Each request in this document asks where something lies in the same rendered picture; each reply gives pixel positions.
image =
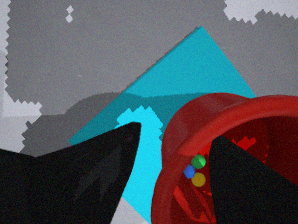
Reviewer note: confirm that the blue marble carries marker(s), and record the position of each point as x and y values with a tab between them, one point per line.
190	171

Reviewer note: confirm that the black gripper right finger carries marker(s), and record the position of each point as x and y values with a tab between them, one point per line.
246	191

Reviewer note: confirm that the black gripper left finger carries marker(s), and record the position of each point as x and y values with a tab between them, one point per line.
75	185

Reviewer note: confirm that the green marble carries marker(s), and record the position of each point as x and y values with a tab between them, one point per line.
199	161

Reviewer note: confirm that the yellow marble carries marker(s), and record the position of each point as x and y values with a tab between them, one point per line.
198	179

